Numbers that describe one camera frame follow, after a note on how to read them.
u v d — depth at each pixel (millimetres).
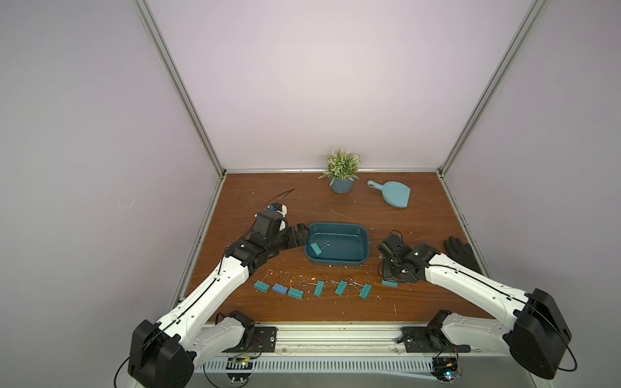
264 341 728
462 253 899
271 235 603
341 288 825
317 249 922
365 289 821
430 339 653
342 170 998
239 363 719
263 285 835
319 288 826
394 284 787
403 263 589
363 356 711
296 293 819
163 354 374
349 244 954
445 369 686
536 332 389
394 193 1114
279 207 698
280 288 832
